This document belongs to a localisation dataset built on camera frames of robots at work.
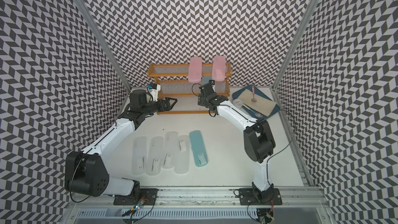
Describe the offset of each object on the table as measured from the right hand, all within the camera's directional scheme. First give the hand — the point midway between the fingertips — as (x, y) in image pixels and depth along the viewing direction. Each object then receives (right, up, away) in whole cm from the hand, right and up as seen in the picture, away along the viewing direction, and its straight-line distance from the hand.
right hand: (207, 100), depth 92 cm
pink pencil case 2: (+7, +18, -5) cm, 20 cm away
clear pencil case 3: (-22, -28, -4) cm, 36 cm away
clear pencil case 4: (-14, -31, -6) cm, 35 cm away
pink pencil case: (-7, +17, -6) cm, 19 cm away
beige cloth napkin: (+39, -3, +17) cm, 43 cm away
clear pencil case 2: (-30, -32, -6) cm, 44 cm away
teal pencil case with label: (-5, -29, -3) cm, 29 cm away
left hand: (-19, -1, -9) cm, 22 cm away
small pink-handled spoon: (+33, 0, +17) cm, 37 cm away
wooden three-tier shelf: (-16, +2, -6) cm, 17 cm away
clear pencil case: (-39, -29, -5) cm, 49 cm away
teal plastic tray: (+29, -6, +10) cm, 32 cm away
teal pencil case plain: (-1, +11, -9) cm, 15 cm away
